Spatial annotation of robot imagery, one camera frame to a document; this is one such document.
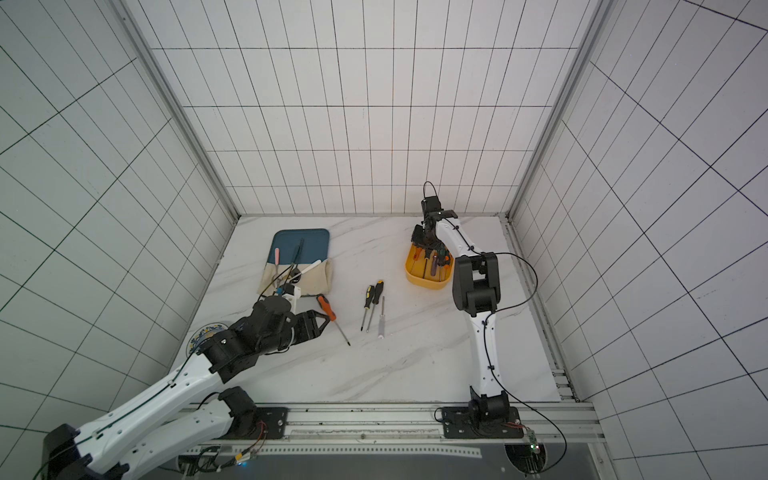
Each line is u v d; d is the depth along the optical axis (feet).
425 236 3.03
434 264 3.39
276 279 3.29
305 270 3.37
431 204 2.91
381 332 2.92
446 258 3.41
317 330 2.25
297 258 3.49
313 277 3.21
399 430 2.38
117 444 1.35
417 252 3.39
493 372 2.07
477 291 2.04
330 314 3.03
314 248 3.61
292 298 2.29
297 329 2.16
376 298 3.12
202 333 2.78
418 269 3.39
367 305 3.10
